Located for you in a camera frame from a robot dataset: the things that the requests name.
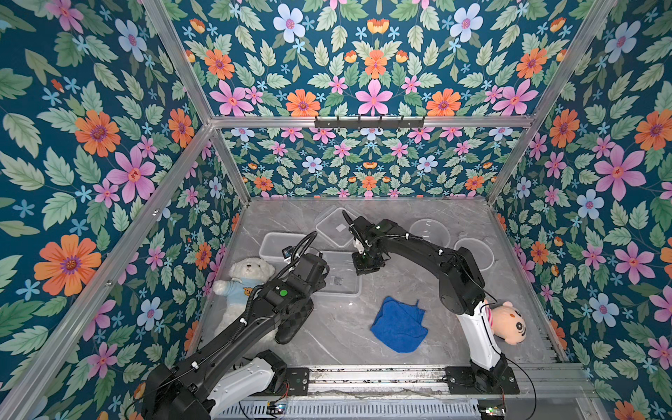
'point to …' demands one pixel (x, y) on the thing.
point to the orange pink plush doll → (507, 322)
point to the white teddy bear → (245, 273)
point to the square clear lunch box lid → (334, 226)
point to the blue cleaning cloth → (399, 325)
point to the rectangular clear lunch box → (271, 244)
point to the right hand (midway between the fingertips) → (364, 266)
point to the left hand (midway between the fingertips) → (320, 274)
